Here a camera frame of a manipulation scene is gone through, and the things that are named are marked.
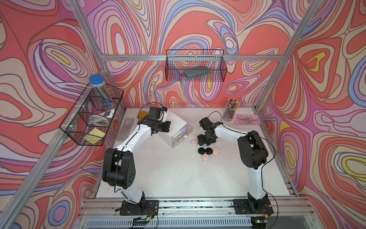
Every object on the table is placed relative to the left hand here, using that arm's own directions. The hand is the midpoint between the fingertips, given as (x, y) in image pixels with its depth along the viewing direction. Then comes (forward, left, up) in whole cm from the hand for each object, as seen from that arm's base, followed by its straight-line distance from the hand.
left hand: (170, 126), depth 90 cm
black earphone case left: (-10, -21, -14) cm, 27 cm away
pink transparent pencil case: (+17, -59, -13) cm, 63 cm away
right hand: (-5, -24, -15) cm, 29 cm away
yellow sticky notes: (-20, +31, +18) cm, 41 cm away
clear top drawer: (-3, -7, -6) cm, 10 cm away
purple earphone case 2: (-9, -22, -8) cm, 25 cm away
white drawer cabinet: (+4, -3, -1) cm, 6 cm away
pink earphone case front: (-15, -23, -15) cm, 31 cm away
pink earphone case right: (-10, -31, -14) cm, 35 cm away
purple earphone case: (-1, -9, -2) cm, 9 cm away
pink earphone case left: (-4, -16, -14) cm, 21 cm away
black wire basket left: (-8, +42, +14) cm, 45 cm away
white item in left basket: (-5, +31, +17) cm, 36 cm away
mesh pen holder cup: (+18, -44, -8) cm, 48 cm away
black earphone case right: (-10, -26, -14) cm, 31 cm away
